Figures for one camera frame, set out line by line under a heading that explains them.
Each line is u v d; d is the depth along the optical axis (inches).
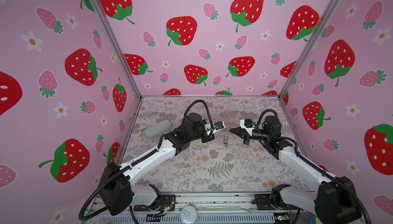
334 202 15.7
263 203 28.8
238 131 27.2
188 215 26.0
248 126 24.3
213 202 30.0
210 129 24.1
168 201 29.4
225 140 30.7
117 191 15.5
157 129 38.7
